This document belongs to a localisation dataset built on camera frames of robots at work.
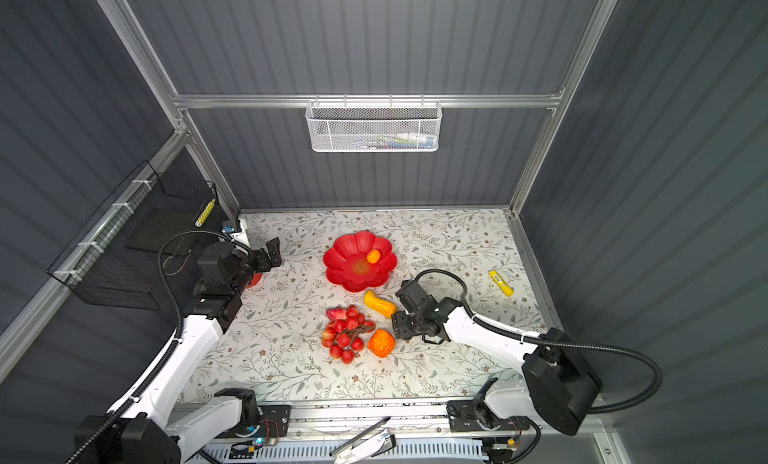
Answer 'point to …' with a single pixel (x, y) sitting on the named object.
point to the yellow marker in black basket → (204, 213)
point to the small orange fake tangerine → (373, 256)
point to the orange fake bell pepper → (381, 343)
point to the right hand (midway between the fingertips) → (406, 326)
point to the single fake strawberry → (336, 314)
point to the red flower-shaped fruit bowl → (347, 264)
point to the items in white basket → (399, 141)
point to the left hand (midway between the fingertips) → (259, 241)
